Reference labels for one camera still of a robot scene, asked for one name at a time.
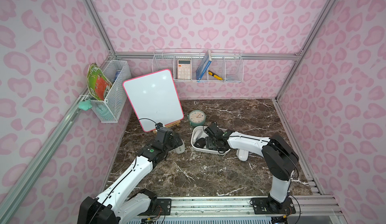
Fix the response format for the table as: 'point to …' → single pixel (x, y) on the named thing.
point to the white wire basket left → (118, 72)
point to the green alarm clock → (197, 117)
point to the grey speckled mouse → (180, 149)
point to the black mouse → (200, 143)
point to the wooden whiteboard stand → (177, 123)
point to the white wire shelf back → (194, 65)
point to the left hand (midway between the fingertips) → (173, 136)
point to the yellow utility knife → (215, 75)
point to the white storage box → (199, 132)
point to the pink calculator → (184, 69)
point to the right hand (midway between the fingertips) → (210, 141)
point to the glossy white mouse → (242, 154)
